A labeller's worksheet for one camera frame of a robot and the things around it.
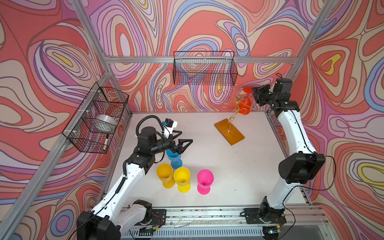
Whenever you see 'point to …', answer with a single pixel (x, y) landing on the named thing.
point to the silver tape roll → (104, 123)
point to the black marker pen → (106, 142)
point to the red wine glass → (244, 104)
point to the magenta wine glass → (205, 178)
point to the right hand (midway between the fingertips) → (251, 91)
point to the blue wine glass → (175, 158)
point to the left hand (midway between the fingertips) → (187, 137)
